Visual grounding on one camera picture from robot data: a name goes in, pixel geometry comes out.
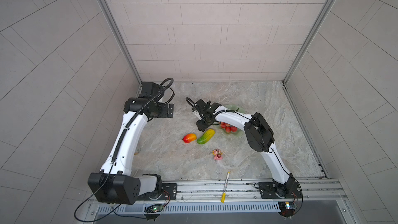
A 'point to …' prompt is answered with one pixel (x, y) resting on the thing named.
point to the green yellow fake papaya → (206, 137)
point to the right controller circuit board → (287, 208)
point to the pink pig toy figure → (218, 154)
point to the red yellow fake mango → (188, 138)
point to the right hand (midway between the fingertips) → (201, 126)
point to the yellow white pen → (223, 195)
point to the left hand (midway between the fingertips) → (167, 108)
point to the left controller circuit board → (153, 208)
